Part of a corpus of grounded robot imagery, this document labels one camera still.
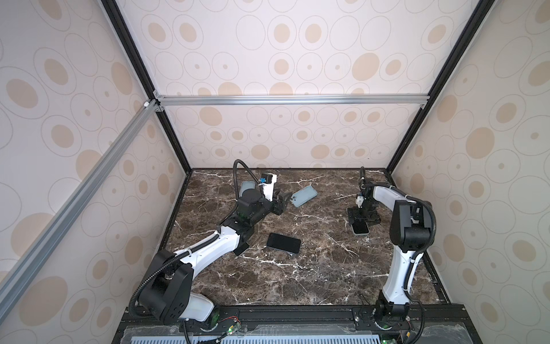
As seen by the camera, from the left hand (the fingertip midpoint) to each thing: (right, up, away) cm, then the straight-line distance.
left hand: (293, 190), depth 77 cm
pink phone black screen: (+30, -16, +15) cm, 37 cm away
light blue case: (+8, -3, +33) cm, 34 cm away
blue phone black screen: (-3, -23, +16) cm, 28 cm away
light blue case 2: (+31, -19, +17) cm, 41 cm away
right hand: (+33, -15, +23) cm, 43 cm away
